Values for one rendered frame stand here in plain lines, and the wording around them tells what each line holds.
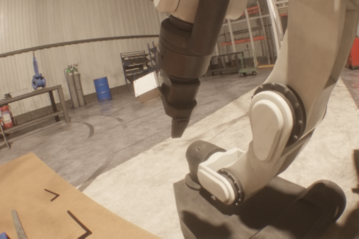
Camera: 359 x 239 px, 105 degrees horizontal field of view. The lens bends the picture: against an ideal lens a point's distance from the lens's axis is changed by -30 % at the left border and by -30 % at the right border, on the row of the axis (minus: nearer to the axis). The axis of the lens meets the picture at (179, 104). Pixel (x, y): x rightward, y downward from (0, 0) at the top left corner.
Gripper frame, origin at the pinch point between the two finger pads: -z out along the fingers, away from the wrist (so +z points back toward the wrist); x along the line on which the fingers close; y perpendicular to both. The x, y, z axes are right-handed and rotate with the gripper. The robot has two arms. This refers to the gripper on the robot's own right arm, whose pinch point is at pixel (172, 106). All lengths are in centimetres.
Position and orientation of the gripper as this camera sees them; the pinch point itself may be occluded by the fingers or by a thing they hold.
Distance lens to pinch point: 40.2
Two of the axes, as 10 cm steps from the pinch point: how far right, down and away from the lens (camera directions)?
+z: 1.8, -6.9, -7.0
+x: 2.6, 7.2, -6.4
